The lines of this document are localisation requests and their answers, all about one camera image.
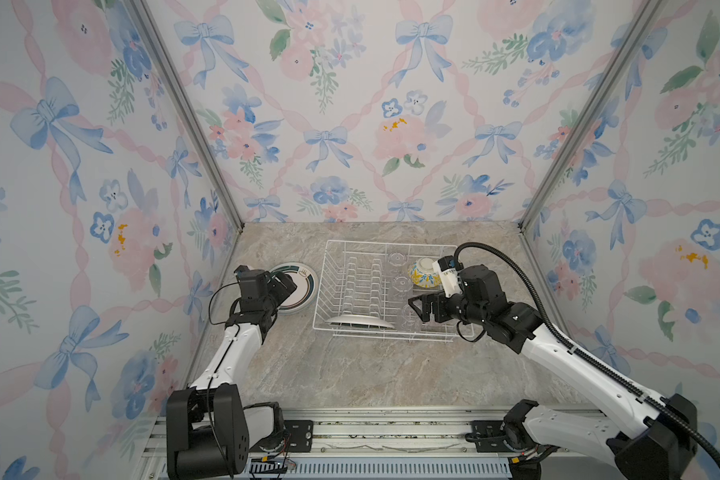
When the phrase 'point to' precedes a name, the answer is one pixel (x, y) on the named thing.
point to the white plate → (361, 321)
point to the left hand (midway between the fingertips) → (281, 281)
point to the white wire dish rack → (364, 289)
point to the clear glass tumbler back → (397, 259)
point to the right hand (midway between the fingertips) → (421, 296)
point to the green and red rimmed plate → (307, 283)
